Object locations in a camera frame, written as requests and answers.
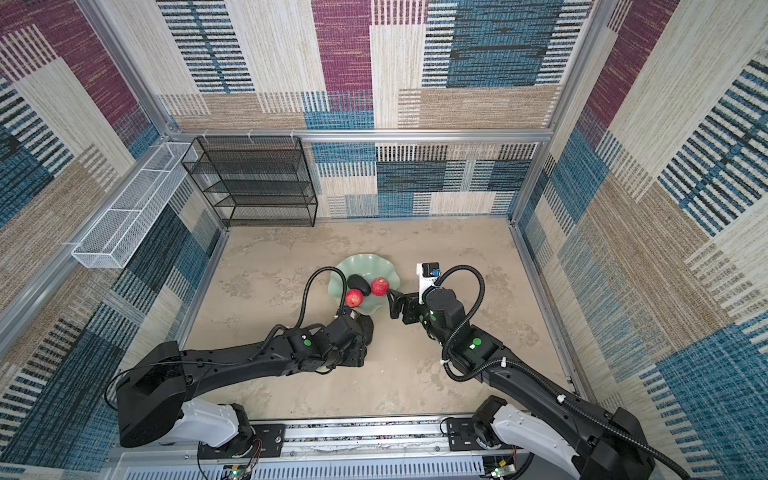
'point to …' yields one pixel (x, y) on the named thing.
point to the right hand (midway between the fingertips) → (404, 293)
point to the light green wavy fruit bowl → (370, 266)
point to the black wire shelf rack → (255, 181)
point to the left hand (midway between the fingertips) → (361, 349)
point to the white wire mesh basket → (114, 237)
